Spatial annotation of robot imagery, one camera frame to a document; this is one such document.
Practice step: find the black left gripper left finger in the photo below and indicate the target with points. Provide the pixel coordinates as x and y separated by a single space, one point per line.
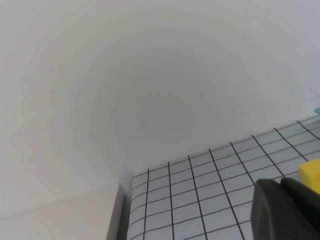
272 217

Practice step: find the white black-grid cloth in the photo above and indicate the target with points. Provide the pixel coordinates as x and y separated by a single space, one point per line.
208 196

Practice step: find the yellow foam cube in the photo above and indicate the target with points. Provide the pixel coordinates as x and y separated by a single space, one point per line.
310 174

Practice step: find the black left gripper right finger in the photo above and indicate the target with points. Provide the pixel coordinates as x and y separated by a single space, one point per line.
306 205

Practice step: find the blue test tube rack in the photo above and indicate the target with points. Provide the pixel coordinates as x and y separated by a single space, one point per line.
317 110

